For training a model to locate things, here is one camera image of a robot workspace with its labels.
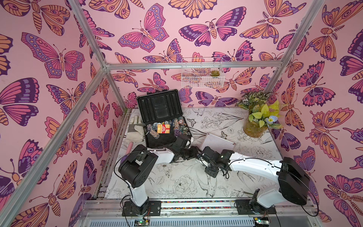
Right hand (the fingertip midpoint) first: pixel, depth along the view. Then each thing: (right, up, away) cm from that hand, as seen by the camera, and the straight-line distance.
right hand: (209, 166), depth 84 cm
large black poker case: (-32, +29, +25) cm, 50 cm away
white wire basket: (-3, +60, +11) cm, 61 cm away
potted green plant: (+34, +32, +3) cm, 47 cm away
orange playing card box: (-30, +22, +16) cm, 40 cm away
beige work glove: (-52, +20, +22) cm, 60 cm away
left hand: (-4, +6, +5) cm, 9 cm away
